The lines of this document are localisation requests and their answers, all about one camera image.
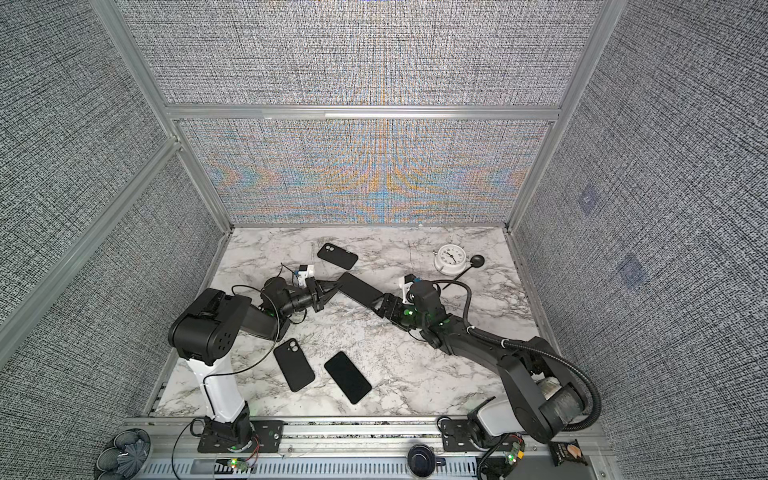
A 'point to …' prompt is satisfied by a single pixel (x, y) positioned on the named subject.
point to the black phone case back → (337, 255)
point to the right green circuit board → (515, 454)
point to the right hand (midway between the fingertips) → (375, 307)
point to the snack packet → (567, 450)
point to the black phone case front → (294, 364)
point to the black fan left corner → (123, 455)
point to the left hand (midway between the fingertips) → (342, 287)
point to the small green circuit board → (238, 464)
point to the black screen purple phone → (358, 289)
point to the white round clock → (450, 259)
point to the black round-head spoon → (475, 261)
